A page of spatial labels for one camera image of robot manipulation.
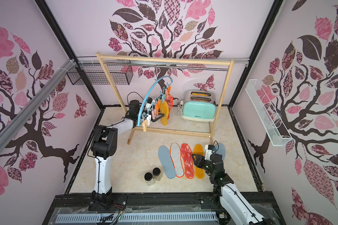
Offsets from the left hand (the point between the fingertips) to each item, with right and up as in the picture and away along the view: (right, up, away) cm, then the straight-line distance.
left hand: (161, 113), depth 94 cm
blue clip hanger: (-4, +2, -11) cm, 12 cm away
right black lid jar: (-1, -35, -19) cm, 40 cm away
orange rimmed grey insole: (+10, -28, -4) cm, 30 cm away
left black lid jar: (-5, -36, -20) cm, 41 cm away
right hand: (+20, -28, -9) cm, 36 cm away
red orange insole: (+17, -28, -2) cm, 33 cm away
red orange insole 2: (+6, +8, -5) cm, 11 cm away
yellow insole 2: (+2, +2, -8) cm, 9 cm away
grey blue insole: (+2, -28, -1) cm, 28 cm away
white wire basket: (+57, -10, -29) cm, 65 cm away
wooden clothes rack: (+44, +12, +12) cm, 48 cm away
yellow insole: (+26, -25, +1) cm, 36 cm away
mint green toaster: (+28, +6, +9) cm, 30 cm away
